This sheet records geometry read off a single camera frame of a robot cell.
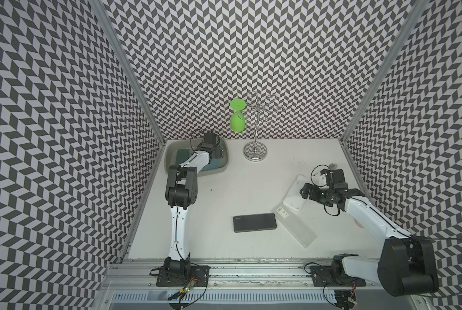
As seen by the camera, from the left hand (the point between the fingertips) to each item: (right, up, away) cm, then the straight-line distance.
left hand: (212, 150), depth 109 cm
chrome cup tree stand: (+26, 0, +3) cm, 26 cm away
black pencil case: (+23, -33, -24) cm, 47 cm away
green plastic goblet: (+15, +16, -10) cm, 24 cm away
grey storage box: (-23, +2, -1) cm, 23 cm away
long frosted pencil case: (+42, -35, -21) cm, 59 cm away
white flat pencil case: (+42, -25, -18) cm, 52 cm away
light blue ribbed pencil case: (+4, -5, -7) cm, 10 cm away
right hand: (+48, -22, -22) cm, 57 cm away
